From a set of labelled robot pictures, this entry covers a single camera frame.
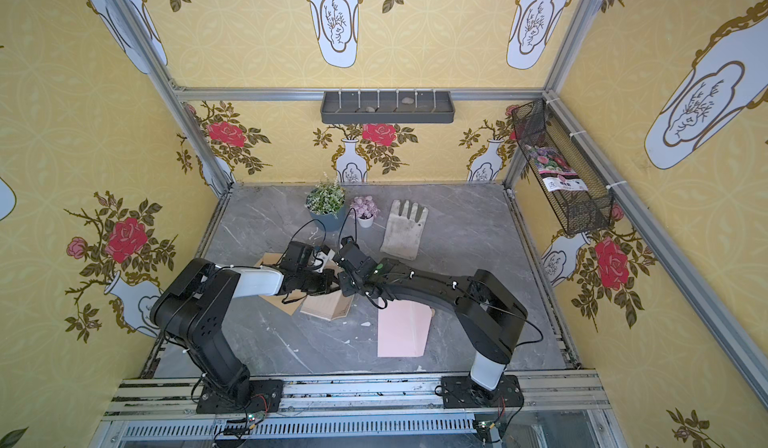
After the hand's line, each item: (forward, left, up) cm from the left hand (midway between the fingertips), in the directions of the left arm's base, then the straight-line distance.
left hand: (347, 285), depth 93 cm
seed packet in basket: (+14, -56, +35) cm, 67 cm away
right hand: (-3, 0, +8) cm, 9 cm away
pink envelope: (-13, -17, -1) cm, 21 cm away
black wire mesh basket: (+15, -69, +23) cm, 74 cm away
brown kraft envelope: (-8, +15, +9) cm, 19 cm away
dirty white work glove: (+19, -19, 0) cm, 27 cm away
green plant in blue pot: (+21, +7, +14) cm, 26 cm away
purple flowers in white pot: (+23, -6, +10) cm, 25 cm away
